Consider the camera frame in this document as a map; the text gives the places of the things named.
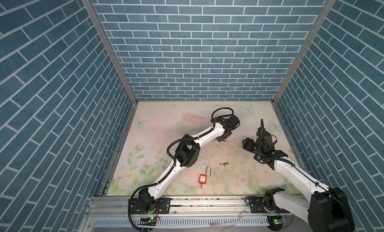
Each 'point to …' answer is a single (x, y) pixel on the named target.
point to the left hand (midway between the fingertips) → (225, 136)
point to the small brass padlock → (225, 164)
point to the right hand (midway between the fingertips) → (245, 140)
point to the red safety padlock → (202, 178)
